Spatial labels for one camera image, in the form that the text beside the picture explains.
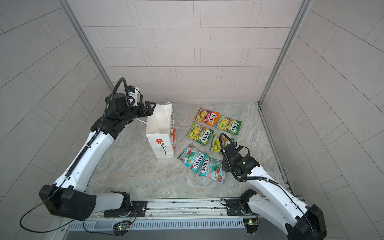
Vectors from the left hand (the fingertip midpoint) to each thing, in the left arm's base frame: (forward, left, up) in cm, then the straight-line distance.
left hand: (152, 101), depth 73 cm
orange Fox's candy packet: (+14, -28, -30) cm, 44 cm away
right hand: (-22, -38, -26) cm, 51 cm away
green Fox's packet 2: (-9, -33, -30) cm, 45 cm away
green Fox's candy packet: (+8, -43, -30) cm, 53 cm away
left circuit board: (-48, +10, -28) cm, 57 cm away
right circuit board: (-47, -48, -32) cm, 74 cm away
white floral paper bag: (+2, +3, -31) cm, 32 cm away
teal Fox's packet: (-23, -31, -29) cm, 48 cm away
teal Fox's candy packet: (-17, -19, -29) cm, 39 cm away
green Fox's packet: (0, -24, -30) cm, 39 cm away
